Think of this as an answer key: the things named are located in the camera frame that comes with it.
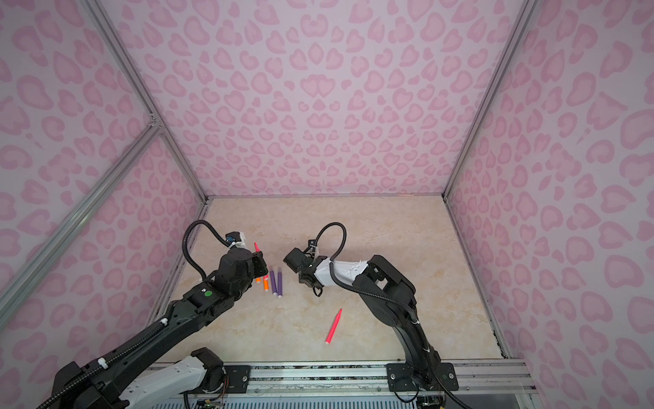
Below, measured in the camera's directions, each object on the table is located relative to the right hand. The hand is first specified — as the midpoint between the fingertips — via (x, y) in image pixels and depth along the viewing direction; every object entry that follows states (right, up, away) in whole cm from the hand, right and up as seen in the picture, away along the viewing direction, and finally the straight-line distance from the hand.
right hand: (313, 271), depth 97 cm
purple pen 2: (-12, -3, -4) cm, 13 cm away
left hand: (-14, +10, -17) cm, 24 cm away
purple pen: (-14, -3, -4) cm, 15 cm away
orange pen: (-13, +3, -27) cm, 30 cm away
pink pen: (+8, -15, -15) cm, 22 cm away
